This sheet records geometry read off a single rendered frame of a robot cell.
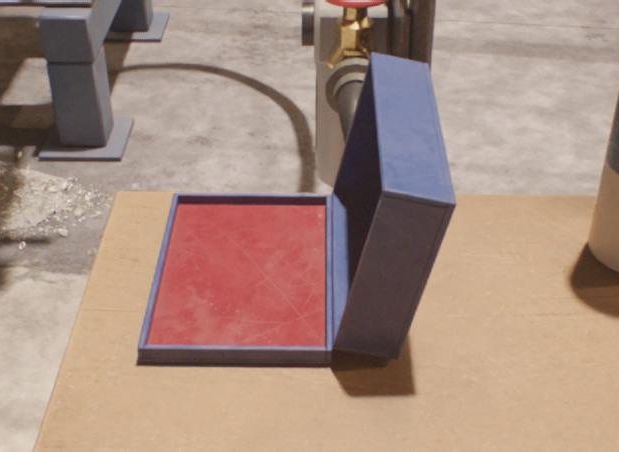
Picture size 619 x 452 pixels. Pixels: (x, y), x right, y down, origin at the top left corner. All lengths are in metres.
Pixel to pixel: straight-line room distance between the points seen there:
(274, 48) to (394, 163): 1.54
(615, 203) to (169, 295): 0.28
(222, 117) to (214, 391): 1.26
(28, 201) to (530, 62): 1.03
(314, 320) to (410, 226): 0.11
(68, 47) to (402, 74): 1.06
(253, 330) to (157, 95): 1.32
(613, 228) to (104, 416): 0.33
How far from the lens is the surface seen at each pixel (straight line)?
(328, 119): 1.08
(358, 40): 0.95
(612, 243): 0.63
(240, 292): 0.59
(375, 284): 0.51
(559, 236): 0.67
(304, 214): 0.66
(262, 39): 2.07
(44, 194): 1.60
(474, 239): 0.65
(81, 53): 1.61
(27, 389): 1.25
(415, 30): 0.91
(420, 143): 0.53
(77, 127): 1.68
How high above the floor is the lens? 0.85
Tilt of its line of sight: 35 degrees down
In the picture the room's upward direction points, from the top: straight up
